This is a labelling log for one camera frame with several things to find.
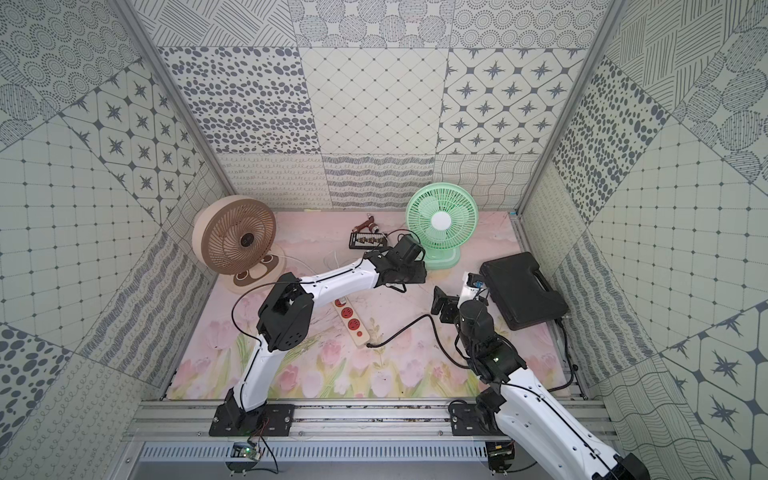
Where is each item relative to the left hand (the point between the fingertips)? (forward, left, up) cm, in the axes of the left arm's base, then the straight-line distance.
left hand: (423, 267), depth 93 cm
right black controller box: (-46, -18, -13) cm, 51 cm away
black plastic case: (-6, -30, -4) cm, 31 cm away
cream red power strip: (-15, +22, -7) cm, 28 cm away
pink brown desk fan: (-2, +53, +16) cm, 55 cm away
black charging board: (+17, +20, -8) cm, 28 cm away
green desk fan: (+8, -5, +14) cm, 17 cm away
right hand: (-12, -7, +5) cm, 15 cm away
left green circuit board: (-49, +44, -11) cm, 67 cm away
